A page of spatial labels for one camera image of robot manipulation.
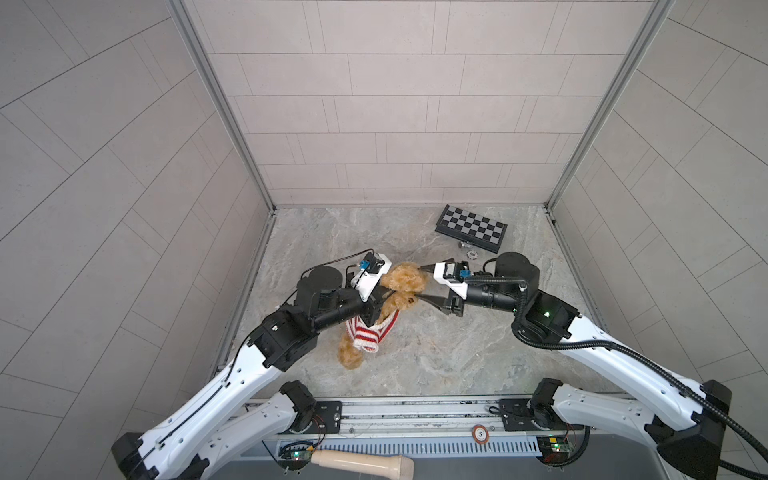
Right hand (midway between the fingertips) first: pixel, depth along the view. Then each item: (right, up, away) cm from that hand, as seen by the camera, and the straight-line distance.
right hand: (421, 284), depth 61 cm
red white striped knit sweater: (-11, -10, -3) cm, 15 cm away
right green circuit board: (+31, -40, +7) cm, 51 cm away
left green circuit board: (-27, -38, +4) cm, 47 cm away
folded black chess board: (+22, +12, +45) cm, 51 cm away
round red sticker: (+15, -37, +8) cm, 40 cm away
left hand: (-4, -1, +2) cm, 5 cm away
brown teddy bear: (-4, +1, -3) cm, 5 cm away
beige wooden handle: (-5, -39, +1) cm, 39 cm away
